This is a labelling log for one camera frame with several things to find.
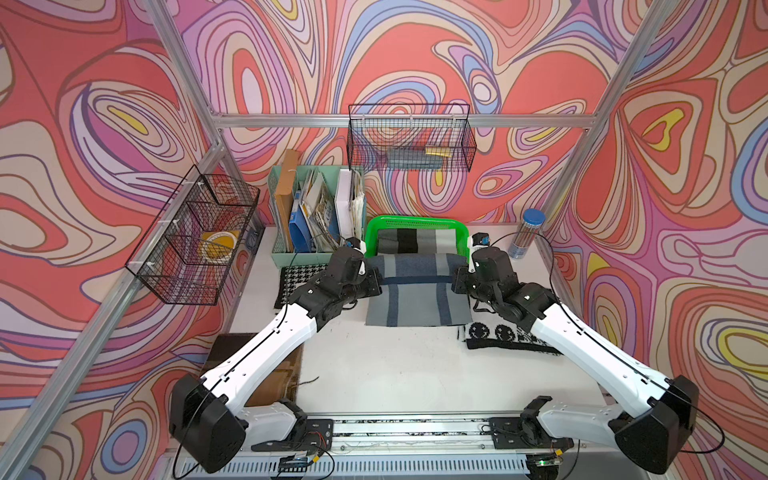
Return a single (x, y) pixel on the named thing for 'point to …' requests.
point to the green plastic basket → (418, 221)
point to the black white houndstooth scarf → (293, 276)
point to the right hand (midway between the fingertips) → (456, 277)
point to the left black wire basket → (186, 254)
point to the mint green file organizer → (279, 257)
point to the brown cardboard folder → (289, 182)
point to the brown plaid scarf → (283, 382)
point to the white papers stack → (350, 205)
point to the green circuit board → (293, 463)
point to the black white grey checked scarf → (416, 241)
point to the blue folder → (300, 234)
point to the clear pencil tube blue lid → (526, 232)
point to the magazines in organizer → (317, 205)
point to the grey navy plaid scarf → (417, 291)
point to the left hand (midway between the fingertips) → (385, 276)
